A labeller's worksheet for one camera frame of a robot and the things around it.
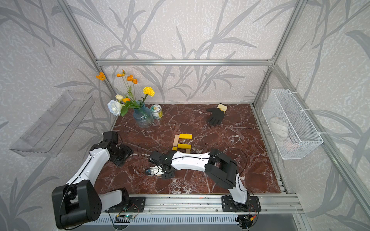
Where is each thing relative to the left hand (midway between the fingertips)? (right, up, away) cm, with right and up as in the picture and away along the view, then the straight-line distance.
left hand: (131, 154), depth 85 cm
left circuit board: (+6, -27, -14) cm, 31 cm away
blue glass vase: (+3, +22, +13) cm, 26 cm away
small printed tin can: (+10, +26, +20) cm, 35 cm away
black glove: (+56, +24, +28) cm, 68 cm away
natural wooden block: (+26, +6, +13) cm, 29 cm away
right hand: (+21, -8, -1) cm, 23 cm away
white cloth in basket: (+84, +16, -8) cm, 86 cm away
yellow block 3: (+25, +1, +9) cm, 26 cm away
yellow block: (+32, +8, +15) cm, 36 cm away
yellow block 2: (+31, +3, +10) cm, 33 cm away
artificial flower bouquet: (-1, +28, -11) cm, 30 cm away
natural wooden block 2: (+34, 0, +9) cm, 35 cm away
